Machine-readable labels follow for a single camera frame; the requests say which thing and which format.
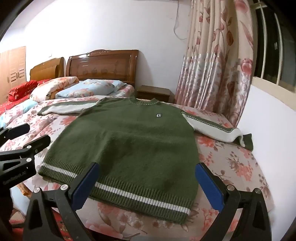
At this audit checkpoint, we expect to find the red pillow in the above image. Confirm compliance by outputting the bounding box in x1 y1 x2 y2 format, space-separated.
8 79 52 101

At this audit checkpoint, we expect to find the thin wall cable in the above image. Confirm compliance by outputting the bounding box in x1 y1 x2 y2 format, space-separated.
173 0 188 40

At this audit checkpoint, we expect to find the small wooden headboard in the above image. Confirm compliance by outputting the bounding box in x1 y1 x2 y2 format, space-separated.
30 57 66 81

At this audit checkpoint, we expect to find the orange floral pillow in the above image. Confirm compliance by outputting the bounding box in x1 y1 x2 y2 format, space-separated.
30 76 80 100

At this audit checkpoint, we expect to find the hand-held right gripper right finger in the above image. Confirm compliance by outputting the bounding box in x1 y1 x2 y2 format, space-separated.
195 162 272 241

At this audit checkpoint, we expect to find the wooden nightstand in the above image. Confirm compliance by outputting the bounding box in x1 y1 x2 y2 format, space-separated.
136 85 174 103

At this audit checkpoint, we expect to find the green and white knit sweater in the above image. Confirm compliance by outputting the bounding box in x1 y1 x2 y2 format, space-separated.
37 97 253 225

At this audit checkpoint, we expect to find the light wooden wardrobe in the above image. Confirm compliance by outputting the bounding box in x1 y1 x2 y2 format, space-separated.
0 46 27 105

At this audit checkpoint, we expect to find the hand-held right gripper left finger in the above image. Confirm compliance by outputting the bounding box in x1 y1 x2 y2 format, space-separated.
23 162 100 241

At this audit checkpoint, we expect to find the large glossy wooden headboard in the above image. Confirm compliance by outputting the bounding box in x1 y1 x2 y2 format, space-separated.
66 49 139 87

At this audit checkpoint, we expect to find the pink floral curtain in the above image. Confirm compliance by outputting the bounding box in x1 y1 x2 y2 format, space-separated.
174 0 255 128

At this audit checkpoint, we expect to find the window with white bars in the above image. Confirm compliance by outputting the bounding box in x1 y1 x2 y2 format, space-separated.
251 0 296 93

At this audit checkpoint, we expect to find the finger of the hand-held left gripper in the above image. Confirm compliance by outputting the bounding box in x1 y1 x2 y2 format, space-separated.
0 135 51 163
0 124 30 141

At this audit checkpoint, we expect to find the pink floral bedspread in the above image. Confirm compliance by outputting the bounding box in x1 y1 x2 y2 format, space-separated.
0 95 275 239

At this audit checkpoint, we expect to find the light blue floral pillow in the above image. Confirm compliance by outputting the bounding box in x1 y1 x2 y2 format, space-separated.
55 79 127 99

